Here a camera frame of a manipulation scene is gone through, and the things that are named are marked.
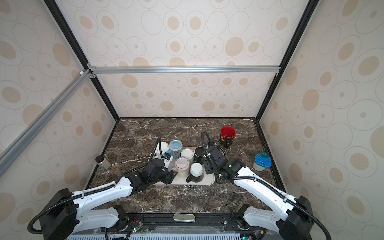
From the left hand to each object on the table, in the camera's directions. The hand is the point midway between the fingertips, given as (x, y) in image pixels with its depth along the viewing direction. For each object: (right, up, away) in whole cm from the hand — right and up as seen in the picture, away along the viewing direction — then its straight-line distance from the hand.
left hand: (177, 170), depth 81 cm
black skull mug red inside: (+31, +20, +16) cm, 40 cm away
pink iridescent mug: (+3, +3, 0) cm, 4 cm away
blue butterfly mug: (-2, +11, +8) cm, 14 cm away
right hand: (+18, +5, -2) cm, 19 cm away
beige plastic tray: (+17, -7, +6) cm, 20 cm away
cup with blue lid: (+49, +5, +4) cm, 49 cm away
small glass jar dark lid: (-44, +3, +5) cm, 44 cm away
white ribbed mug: (-14, +7, +12) cm, 20 cm away
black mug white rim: (+12, +8, +6) cm, 16 cm away
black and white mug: (+11, -1, 0) cm, 11 cm away
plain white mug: (+5, +8, +10) cm, 14 cm away
